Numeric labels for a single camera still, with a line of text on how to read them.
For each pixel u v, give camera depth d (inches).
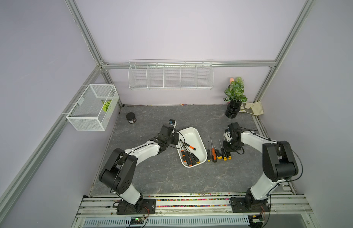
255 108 46.7
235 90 36.0
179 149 34.3
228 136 33.8
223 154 35.9
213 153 36.0
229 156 35.7
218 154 35.9
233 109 41.7
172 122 32.4
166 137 28.0
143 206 29.0
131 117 42.6
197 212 29.0
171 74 38.9
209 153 36.6
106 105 31.8
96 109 32.5
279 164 18.7
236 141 27.9
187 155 34.9
